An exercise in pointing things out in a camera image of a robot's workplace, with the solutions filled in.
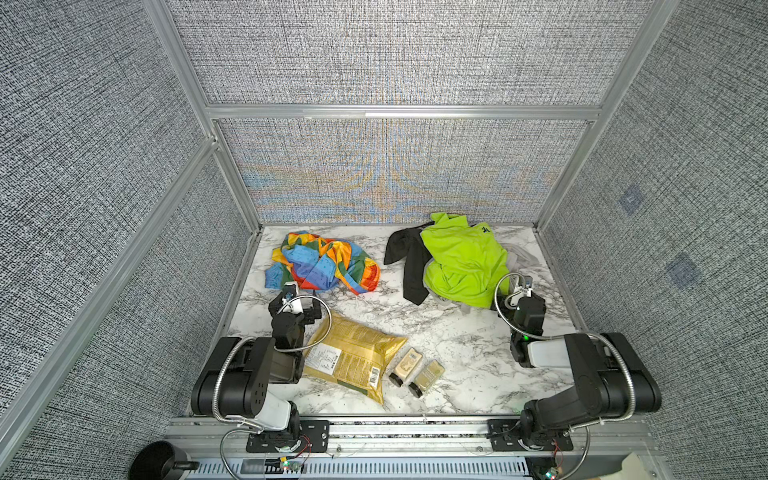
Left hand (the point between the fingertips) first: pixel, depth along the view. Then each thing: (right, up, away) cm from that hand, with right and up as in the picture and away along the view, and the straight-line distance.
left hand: (293, 292), depth 89 cm
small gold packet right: (+38, -21, -11) cm, 45 cm away
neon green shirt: (+54, +9, +8) cm, 56 cm away
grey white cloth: (+77, +8, +17) cm, 80 cm away
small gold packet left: (+34, -18, -8) cm, 39 cm away
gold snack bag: (+19, -16, -10) cm, 27 cm away
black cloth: (+36, +16, +16) cm, 42 cm away
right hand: (+68, 0, +3) cm, 68 cm away
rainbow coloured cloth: (+4, +9, +9) cm, 13 cm away
